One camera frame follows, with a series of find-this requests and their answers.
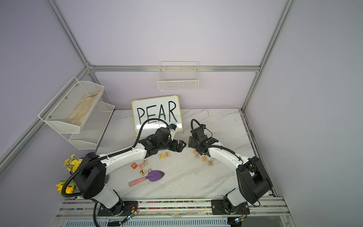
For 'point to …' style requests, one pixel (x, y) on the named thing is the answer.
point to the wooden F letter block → (145, 162)
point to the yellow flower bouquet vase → (74, 162)
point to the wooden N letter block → (141, 166)
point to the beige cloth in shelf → (78, 116)
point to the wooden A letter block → (194, 151)
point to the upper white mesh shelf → (68, 111)
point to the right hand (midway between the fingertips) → (194, 142)
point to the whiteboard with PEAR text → (167, 109)
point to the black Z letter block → (142, 171)
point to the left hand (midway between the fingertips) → (179, 144)
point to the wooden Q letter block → (204, 159)
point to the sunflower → (69, 188)
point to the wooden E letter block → (167, 154)
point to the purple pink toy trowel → (153, 176)
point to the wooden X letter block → (210, 163)
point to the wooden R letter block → (197, 155)
